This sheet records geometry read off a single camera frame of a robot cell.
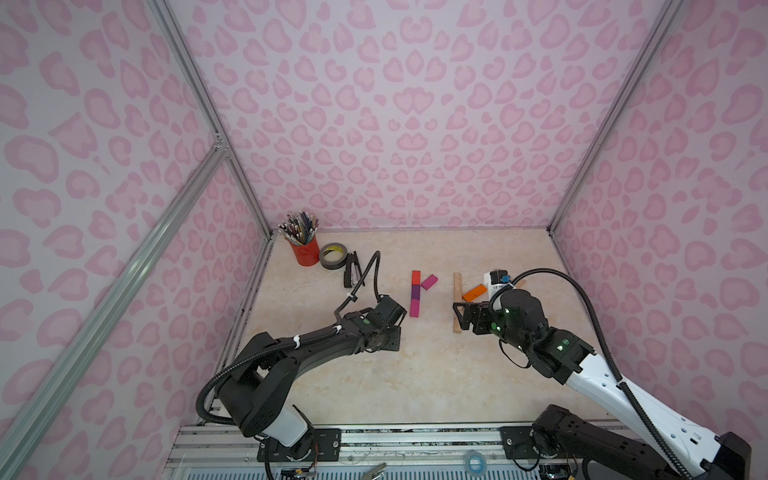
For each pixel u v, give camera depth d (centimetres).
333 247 114
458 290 102
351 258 110
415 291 102
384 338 73
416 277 106
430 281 104
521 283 84
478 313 65
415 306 98
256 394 43
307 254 106
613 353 93
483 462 70
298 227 99
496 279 65
